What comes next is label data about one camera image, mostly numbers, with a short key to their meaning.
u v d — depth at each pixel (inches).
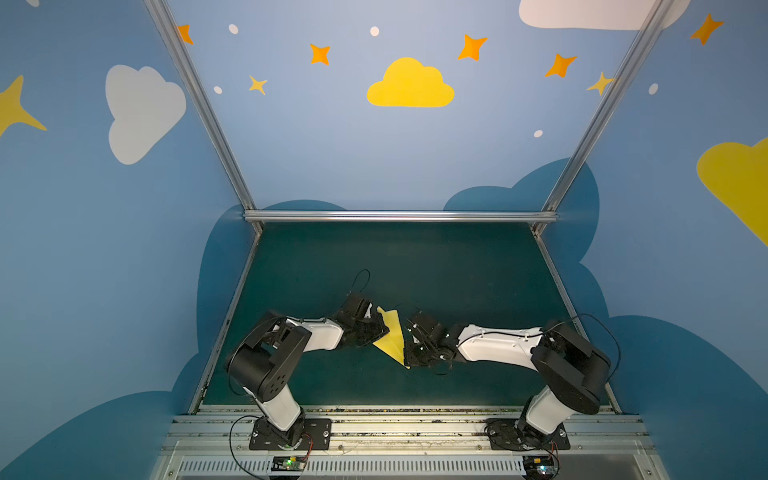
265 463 28.2
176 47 28.9
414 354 30.8
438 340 26.8
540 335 19.4
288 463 28.2
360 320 31.0
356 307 29.4
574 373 17.8
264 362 18.5
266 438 28.7
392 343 35.7
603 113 34.1
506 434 29.5
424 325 27.5
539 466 28.1
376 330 33.0
